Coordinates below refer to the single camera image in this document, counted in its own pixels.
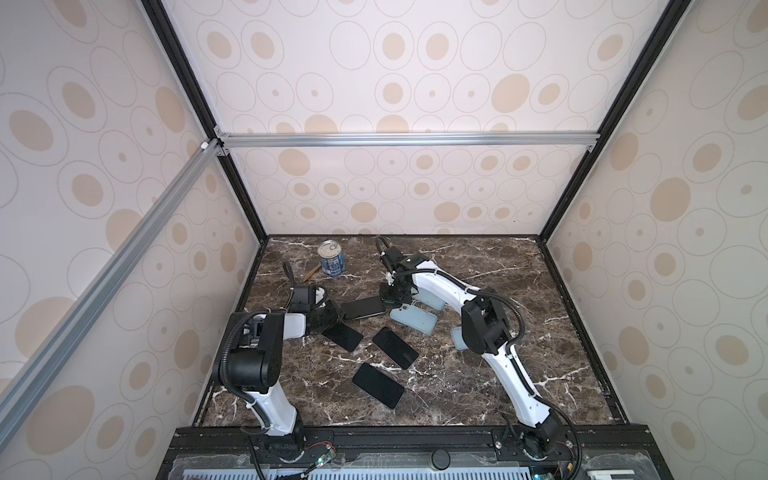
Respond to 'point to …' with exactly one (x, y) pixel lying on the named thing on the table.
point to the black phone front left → (378, 385)
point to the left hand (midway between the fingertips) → (353, 305)
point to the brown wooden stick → (312, 272)
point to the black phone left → (343, 335)
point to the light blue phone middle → (414, 318)
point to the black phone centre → (399, 351)
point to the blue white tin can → (331, 257)
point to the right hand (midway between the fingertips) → (382, 307)
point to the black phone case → (363, 308)
